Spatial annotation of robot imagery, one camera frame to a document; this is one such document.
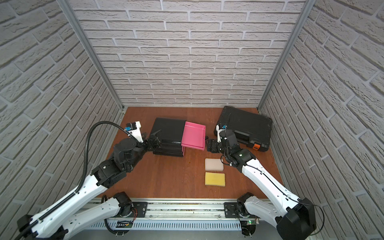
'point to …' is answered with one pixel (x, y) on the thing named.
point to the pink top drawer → (193, 136)
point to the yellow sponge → (215, 179)
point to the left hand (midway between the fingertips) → (157, 130)
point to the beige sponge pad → (213, 164)
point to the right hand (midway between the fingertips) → (213, 141)
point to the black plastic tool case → (252, 129)
